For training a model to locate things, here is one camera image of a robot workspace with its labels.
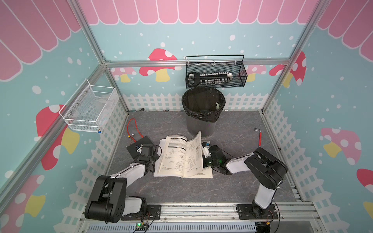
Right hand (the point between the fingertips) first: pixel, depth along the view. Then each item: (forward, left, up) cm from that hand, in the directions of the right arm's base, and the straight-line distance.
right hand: (195, 160), depth 92 cm
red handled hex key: (+16, -47, -3) cm, 50 cm away
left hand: (+3, +26, +1) cm, 26 cm away
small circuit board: (-34, +28, -3) cm, 45 cm away
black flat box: (+9, +43, +1) cm, 44 cm away
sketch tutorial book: (0, +11, +5) cm, 12 cm away
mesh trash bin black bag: (+37, -6, +12) cm, 39 cm away
